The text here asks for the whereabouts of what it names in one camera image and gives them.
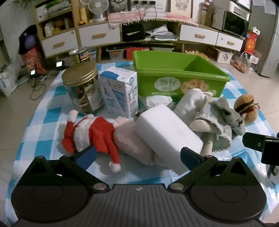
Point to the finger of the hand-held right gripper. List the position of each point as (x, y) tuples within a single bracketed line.
[(252, 140)]

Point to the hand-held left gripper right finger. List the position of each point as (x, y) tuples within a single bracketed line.
[(190, 159)]

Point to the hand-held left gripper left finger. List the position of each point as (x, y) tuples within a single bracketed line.
[(86, 157)]

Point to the red white santa plush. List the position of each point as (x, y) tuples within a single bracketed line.
[(98, 131)]

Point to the lace trimmed light blue cloth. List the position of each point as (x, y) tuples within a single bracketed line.
[(222, 139)]

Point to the beige plush toy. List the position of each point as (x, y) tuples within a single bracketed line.
[(200, 127)]

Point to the white foam block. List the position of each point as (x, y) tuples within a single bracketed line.
[(167, 133)]

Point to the grey cloth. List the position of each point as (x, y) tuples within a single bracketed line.
[(226, 113)]

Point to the pink fluffy towel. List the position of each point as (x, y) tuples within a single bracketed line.
[(128, 139)]

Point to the plush doll grey dress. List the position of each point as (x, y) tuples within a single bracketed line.
[(189, 104)]

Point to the green plastic box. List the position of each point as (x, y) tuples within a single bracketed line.
[(165, 84)]

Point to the hamburger plush toy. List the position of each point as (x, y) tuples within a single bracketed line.
[(245, 102)]

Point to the blue white checkered tablecloth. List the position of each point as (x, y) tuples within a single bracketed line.
[(43, 131)]

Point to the cookie jar with gold lid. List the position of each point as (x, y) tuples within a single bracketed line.
[(80, 91)]

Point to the white crumpled cloth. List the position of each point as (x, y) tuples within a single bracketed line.
[(157, 100)]

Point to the blue white milk carton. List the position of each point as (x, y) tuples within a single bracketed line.
[(117, 91)]

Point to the plastic bag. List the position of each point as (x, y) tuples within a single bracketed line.
[(240, 63)]

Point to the white printed storage box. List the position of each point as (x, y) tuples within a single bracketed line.
[(224, 55)]

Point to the red gift box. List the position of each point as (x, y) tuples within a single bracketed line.
[(251, 43)]

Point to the black yellow tin can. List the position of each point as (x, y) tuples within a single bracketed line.
[(78, 55)]

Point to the egg tray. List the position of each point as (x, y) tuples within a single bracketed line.
[(196, 53)]

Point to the clear storage box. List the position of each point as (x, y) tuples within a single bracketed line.
[(115, 54)]

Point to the red bag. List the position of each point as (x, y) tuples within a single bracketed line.
[(32, 61)]

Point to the red storage box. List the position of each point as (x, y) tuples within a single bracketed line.
[(137, 53)]

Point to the black microwave oven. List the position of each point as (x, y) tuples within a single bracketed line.
[(235, 25)]

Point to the folded clothes pile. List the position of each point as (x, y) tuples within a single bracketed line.
[(161, 33)]

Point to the small white carton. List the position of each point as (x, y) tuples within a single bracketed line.
[(49, 29)]

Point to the black box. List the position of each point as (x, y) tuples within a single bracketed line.
[(133, 31)]

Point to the white printer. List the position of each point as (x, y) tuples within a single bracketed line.
[(228, 5)]

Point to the wooden shelf cabinet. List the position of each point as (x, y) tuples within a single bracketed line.
[(74, 17)]

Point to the yellow bottle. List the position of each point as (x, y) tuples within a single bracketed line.
[(84, 15)]

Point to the pink fringed table runner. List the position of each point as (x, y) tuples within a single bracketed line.
[(152, 16)]

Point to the framed cartoon picture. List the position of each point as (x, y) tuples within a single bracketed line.
[(181, 7)]

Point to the white desk fan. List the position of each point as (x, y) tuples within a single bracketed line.
[(98, 6), (84, 1)]

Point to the stack of papers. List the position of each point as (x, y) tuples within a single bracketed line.
[(58, 7)]

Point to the framed cat picture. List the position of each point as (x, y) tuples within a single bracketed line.
[(117, 5)]

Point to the wall power outlets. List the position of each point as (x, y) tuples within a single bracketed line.
[(148, 3)]

